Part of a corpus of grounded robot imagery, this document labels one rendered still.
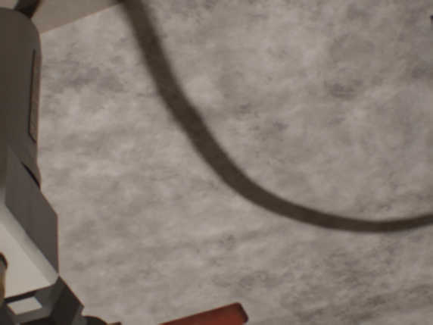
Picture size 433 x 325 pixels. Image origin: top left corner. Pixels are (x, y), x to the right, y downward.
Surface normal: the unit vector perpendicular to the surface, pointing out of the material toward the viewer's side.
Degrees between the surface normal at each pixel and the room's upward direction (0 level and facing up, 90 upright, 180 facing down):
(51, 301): 72
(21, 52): 90
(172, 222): 0
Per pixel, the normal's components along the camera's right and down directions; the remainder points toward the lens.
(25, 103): 0.81, -0.47
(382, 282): 0.11, 0.71
